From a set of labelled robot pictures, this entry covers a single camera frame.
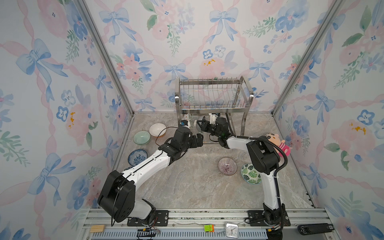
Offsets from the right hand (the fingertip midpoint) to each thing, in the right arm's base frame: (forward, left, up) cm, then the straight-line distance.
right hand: (197, 120), depth 96 cm
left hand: (-16, 0, +4) cm, 16 cm away
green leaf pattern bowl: (-30, -32, -15) cm, 46 cm away
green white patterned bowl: (+5, +8, -2) cm, 9 cm away
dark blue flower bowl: (-3, 0, -4) cm, 5 cm away
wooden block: (-57, +47, -14) cm, 76 cm away
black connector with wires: (-58, +24, -18) cm, 65 cm away
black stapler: (-56, -50, -11) cm, 76 cm away
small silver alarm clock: (-57, -16, -13) cm, 61 cm away
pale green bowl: (-6, +37, -11) cm, 39 cm away
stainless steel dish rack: (+26, -12, -1) cm, 28 cm away
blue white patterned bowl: (-20, +37, -11) cm, 44 cm away
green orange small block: (-56, -6, -12) cm, 58 cm away
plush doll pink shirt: (-8, -50, -7) cm, 51 cm away
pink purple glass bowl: (-25, -19, -14) cm, 34 cm away
